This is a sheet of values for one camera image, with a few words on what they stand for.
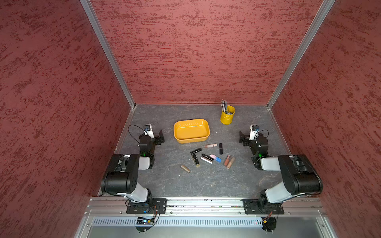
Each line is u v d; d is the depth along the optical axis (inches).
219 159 35.3
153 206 28.8
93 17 29.2
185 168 34.0
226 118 41.1
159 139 33.8
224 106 39.5
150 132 32.0
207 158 35.3
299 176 18.0
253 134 31.3
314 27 30.5
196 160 34.7
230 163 34.6
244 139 33.3
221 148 37.5
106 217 28.0
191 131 40.7
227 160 35.2
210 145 37.5
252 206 29.2
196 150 36.5
